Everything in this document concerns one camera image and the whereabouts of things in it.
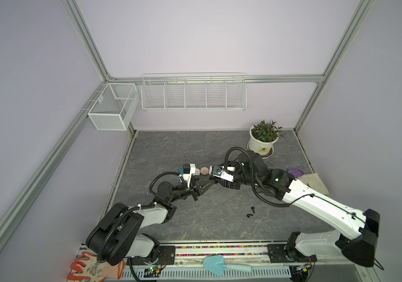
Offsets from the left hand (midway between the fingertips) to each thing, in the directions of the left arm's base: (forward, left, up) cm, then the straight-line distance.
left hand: (214, 182), depth 71 cm
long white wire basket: (+62, +7, +3) cm, 63 cm away
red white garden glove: (-25, +49, -19) cm, 58 cm away
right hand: (+5, -3, +4) cm, 7 cm away
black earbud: (-7, -17, -22) cm, 29 cm away
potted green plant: (+28, -29, -5) cm, 41 cm away
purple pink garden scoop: (+14, -49, -21) cm, 55 cm away
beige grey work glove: (+8, -57, -22) cm, 62 cm away
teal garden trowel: (-26, +1, -21) cm, 34 cm away
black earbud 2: (-4, -19, -22) cm, 30 cm away
